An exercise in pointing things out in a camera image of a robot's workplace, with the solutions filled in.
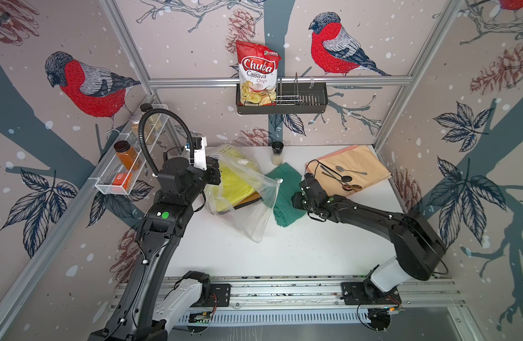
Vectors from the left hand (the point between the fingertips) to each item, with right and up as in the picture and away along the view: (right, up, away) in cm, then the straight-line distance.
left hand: (221, 152), depth 65 cm
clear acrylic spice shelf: (-37, -4, +6) cm, 38 cm away
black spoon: (+55, -11, +41) cm, 69 cm away
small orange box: (-30, -9, 0) cm, 31 cm away
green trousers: (+23, -25, +26) cm, 42 cm away
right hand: (+25, -17, +24) cm, 38 cm away
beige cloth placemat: (+66, 0, +50) cm, 83 cm away
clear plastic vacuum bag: (+8, -25, +24) cm, 35 cm away
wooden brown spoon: (+57, -15, +36) cm, 69 cm away
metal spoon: (+54, -7, +45) cm, 70 cm away
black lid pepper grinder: (+20, +5, +42) cm, 47 cm away
